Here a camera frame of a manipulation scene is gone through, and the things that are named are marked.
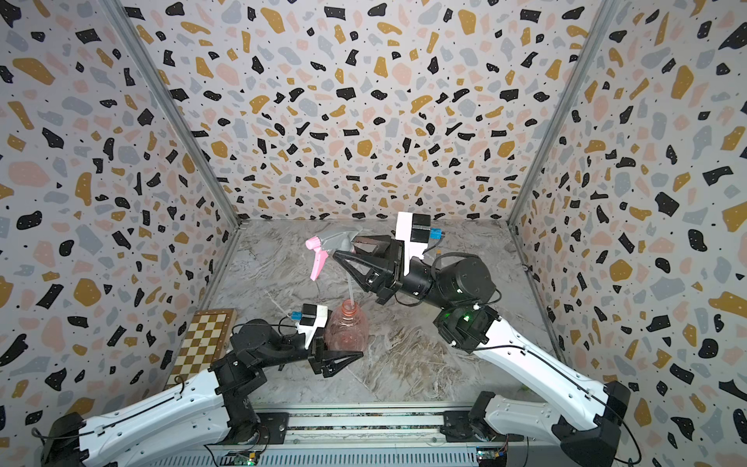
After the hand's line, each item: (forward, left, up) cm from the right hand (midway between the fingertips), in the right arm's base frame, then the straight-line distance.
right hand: (345, 254), depth 43 cm
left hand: (-3, 0, -24) cm, 24 cm away
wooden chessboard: (+6, +50, -50) cm, 70 cm away
